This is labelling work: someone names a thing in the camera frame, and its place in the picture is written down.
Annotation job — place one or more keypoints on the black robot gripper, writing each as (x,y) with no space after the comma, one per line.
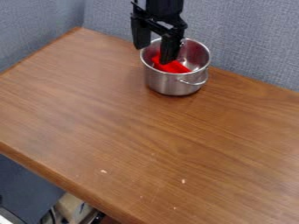
(159,16)

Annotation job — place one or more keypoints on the red object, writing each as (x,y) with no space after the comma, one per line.
(174,67)

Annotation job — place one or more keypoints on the silver metal pot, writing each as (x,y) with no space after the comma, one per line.
(178,84)

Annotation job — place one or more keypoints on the beige box under table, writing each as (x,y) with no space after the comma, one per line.
(69,211)

